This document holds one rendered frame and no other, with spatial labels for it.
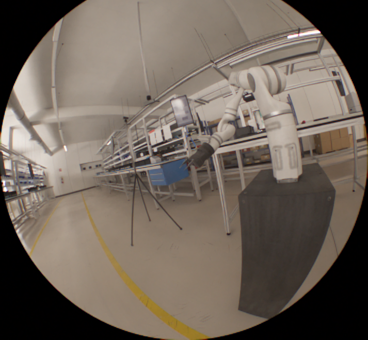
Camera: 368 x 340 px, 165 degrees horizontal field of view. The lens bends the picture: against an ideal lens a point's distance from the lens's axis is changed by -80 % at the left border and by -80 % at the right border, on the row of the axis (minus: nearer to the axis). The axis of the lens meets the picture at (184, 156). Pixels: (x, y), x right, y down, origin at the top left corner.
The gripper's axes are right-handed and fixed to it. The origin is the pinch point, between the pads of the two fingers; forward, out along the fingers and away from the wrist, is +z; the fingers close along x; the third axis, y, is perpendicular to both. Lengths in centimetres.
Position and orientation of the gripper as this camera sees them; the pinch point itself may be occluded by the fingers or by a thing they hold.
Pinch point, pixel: (181, 168)
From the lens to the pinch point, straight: 59.3
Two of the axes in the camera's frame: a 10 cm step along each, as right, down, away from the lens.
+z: -6.9, 6.6, -2.8
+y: 5.3, 7.3, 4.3
